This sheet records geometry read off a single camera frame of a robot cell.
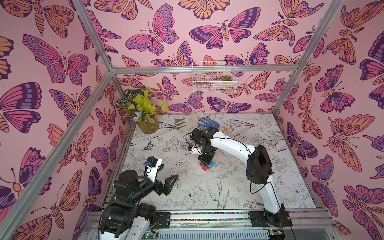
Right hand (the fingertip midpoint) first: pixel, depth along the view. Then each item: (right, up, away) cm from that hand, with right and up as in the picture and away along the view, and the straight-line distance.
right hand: (206, 160), depth 87 cm
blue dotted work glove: (+1, +23, +28) cm, 36 cm away
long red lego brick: (-2, -5, +3) cm, 6 cm away
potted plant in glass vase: (-41, +34, +8) cm, 54 cm away
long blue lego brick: (+3, -2, -4) cm, 5 cm away
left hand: (-17, +1, -22) cm, 28 cm away
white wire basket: (+5, +51, +19) cm, 54 cm away
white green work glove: (-25, +22, +29) cm, 44 cm away
